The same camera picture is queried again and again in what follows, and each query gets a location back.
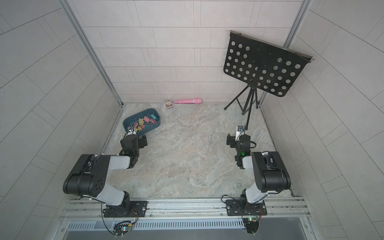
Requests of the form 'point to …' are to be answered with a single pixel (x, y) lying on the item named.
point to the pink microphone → (195, 101)
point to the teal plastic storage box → (143, 121)
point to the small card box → (168, 103)
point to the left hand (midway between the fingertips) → (138, 134)
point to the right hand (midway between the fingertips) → (236, 132)
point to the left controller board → (121, 228)
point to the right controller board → (252, 224)
